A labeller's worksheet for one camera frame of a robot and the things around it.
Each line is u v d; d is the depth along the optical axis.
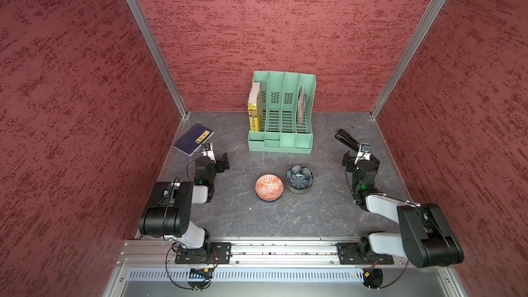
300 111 1.06
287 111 1.20
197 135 1.10
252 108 0.89
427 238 0.43
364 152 0.74
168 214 0.43
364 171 0.68
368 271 0.71
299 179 0.87
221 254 0.74
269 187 0.87
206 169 0.70
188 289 0.68
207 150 0.80
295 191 0.82
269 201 0.81
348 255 0.73
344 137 1.05
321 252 0.76
